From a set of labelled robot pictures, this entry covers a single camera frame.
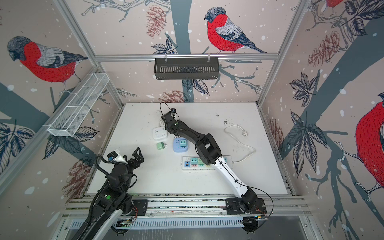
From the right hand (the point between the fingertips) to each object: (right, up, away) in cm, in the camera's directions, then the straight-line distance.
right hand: (170, 124), depth 108 cm
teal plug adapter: (+18, -19, -25) cm, 36 cm away
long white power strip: (+13, -22, -22) cm, 33 cm away
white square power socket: (-7, -5, -7) cm, 11 cm away
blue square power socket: (+7, -13, -16) cm, 21 cm away
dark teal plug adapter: (+11, -10, -18) cm, 23 cm away
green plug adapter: (-4, -13, -13) cm, 19 cm away
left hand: (-15, -12, -30) cm, 36 cm away
